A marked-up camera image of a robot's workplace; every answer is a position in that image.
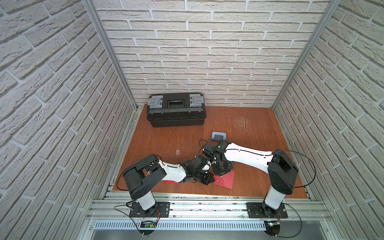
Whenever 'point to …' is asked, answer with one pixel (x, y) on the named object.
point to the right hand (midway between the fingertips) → (222, 173)
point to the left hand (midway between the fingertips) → (216, 180)
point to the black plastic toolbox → (170, 109)
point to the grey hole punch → (218, 136)
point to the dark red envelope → (226, 180)
